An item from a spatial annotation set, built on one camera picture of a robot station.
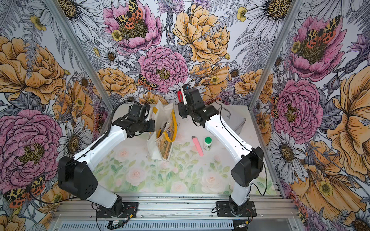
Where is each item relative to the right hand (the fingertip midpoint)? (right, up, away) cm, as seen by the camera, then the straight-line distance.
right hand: (181, 108), depth 80 cm
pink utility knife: (+10, -23, +19) cm, 32 cm away
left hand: (-17, -12, +6) cm, 21 cm away
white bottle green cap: (+16, -21, +11) cm, 28 cm away
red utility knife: (-1, +7, 0) cm, 7 cm away
